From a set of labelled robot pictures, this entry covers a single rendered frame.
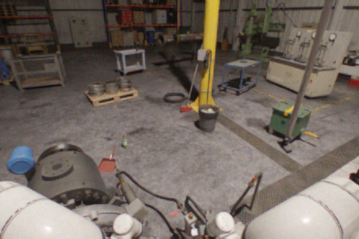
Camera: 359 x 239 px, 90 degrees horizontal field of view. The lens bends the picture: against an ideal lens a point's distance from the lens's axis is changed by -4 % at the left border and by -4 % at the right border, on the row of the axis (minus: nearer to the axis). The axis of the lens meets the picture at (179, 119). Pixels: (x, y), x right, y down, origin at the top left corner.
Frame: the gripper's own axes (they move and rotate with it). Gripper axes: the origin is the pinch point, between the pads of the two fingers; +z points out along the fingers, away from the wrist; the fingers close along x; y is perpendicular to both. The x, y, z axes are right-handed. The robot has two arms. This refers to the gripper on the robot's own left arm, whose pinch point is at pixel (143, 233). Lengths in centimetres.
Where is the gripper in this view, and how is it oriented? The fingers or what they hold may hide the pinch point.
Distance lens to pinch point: 130.4
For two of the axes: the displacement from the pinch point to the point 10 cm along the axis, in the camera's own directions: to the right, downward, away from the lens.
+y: 0.8, -7.8, 6.2
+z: 1.5, 6.2, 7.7
